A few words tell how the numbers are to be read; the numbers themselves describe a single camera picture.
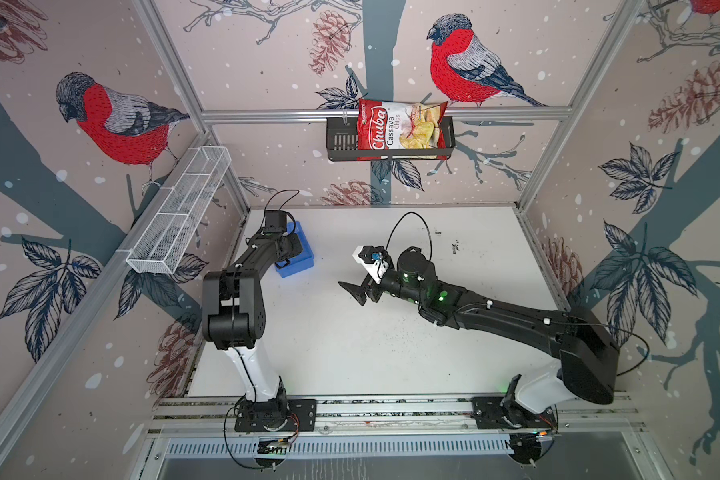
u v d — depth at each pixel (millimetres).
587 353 422
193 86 871
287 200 896
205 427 724
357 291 640
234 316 506
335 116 917
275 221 782
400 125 878
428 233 504
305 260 988
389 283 639
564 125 959
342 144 947
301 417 731
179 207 792
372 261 606
